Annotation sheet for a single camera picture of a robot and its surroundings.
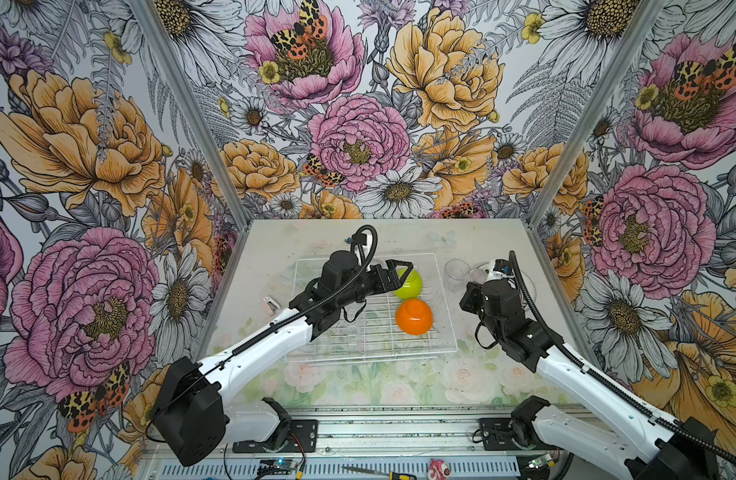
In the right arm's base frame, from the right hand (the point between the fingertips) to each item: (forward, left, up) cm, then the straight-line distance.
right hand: (467, 293), depth 80 cm
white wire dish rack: (-3, +25, -18) cm, 31 cm away
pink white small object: (-37, +12, -13) cm, 41 cm away
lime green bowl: (+11, +13, -12) cm, 21 cm away
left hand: (0, +18, +8) cm, 19 cm away
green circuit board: (-35, +48, -18) cm, 62 cm away
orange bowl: (0, +13, -12) cm, 18 cm away
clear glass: (+18, -3, -16) cm, 24 cm away
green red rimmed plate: (+9, -25, -14) cm, 30 cm away
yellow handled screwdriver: (-37, +22, -17) cm, 46 cm away
